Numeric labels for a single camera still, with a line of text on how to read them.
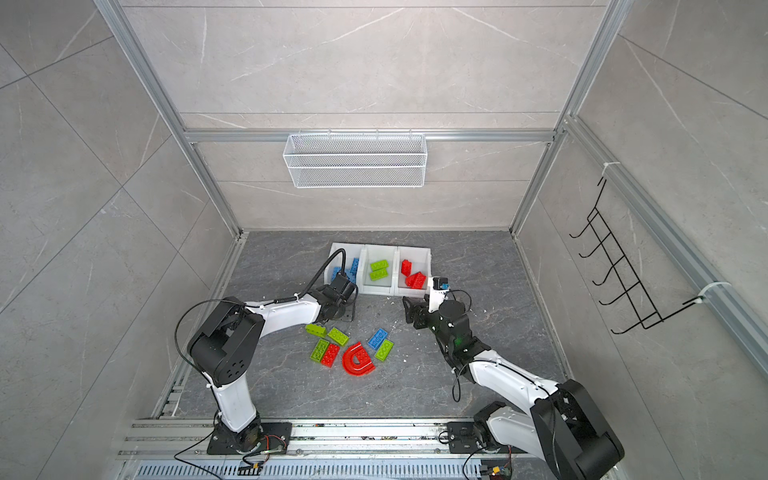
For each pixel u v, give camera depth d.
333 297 0.76
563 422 0.41
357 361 0.86
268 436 0.73
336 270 0.88
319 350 0.88
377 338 0.90
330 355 0.86
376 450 0.73
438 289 0.72
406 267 1.03
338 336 0.90
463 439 0.72
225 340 0.49
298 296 0.63
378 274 1.04
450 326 0.62
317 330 0.90
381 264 1.07
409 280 1.03
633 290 0.62
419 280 1.01
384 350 0.88
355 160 1.00
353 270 0.98
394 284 0.97
